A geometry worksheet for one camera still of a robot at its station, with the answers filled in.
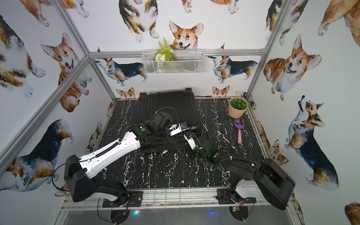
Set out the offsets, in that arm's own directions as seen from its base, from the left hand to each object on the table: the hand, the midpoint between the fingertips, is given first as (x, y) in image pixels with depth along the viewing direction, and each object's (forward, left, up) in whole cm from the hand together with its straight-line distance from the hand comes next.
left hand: (178, 128), depth 77 cm
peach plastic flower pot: (+21, -42, -15) cm, 49 cm away
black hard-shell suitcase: (+16, -2, -1) cm, 16 cm away
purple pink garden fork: (+13, -44, -22) cm, 51 cm away
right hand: (-5, -3, -11) cm, 13 cm away
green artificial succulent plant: (+27, -43, -11) cm, 52 cm away
